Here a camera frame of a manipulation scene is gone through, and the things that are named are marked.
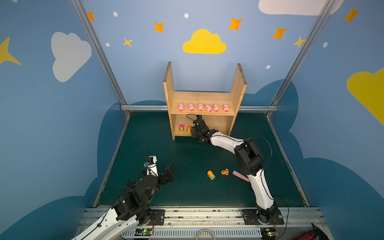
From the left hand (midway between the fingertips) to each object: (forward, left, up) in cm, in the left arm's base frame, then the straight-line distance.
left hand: (168, 165), depth 74 cm
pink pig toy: (+30, -31, +12) cm, 45 cm away
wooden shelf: (+41, -33, -11) cm, 54 cm away
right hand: (+33, -14, -9) cm, 37 cm away
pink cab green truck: (+32, -4, -9) cm, 34 cm away
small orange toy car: (+4, -32, -16) cm, 36 cm away
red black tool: (-26, -71, -14) cm, 77 cm away
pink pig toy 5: (+30, -11, +12) cm, 35 cm away
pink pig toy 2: (+30, -25, +12) cm, 41 cm away
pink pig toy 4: (+30, -16, +12) cm, 37 cm away
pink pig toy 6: (+30, -5, +12) cm, 33 cm away
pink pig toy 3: (+30, -21, +12) cm, 39 cm away
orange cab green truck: (+30, -10, -8) cm, 32 cm away
